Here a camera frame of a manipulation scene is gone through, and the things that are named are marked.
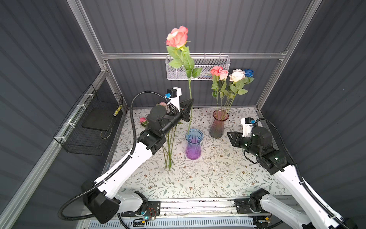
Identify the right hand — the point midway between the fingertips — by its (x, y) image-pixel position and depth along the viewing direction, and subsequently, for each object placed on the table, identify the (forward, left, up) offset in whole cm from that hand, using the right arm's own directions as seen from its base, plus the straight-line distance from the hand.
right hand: (230, 134), depth 72 cm
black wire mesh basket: (+2, +74, +5) cm, 74 cm away
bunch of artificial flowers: (+6, +37, -26) cm, 45 cm away
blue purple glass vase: (+5, +18, -11) cm, 22 cm away
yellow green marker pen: (+14, +62, +4) cm, 64 cm away
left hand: (+6, +19, +19) cm, 28 cm away
